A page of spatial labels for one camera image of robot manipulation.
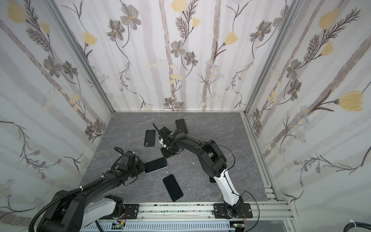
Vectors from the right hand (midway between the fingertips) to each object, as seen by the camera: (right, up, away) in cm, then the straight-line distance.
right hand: (163, 151), depth 90 cm
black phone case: (-12, +7, +15) cm, 20 cm away
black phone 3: (+7, -20, -8) cm, 22 cm away
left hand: (-12, -6, 0) cm, 13 cm away
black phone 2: (-5, -9, +1) cm, 10 cm away
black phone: (+10, +16, +21) cm, 29 cm away
